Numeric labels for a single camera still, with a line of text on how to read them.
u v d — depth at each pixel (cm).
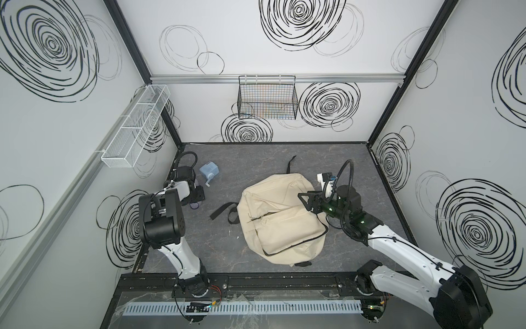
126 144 73
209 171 102
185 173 81
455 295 39
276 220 85
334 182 69
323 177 71
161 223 49
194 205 87
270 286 75
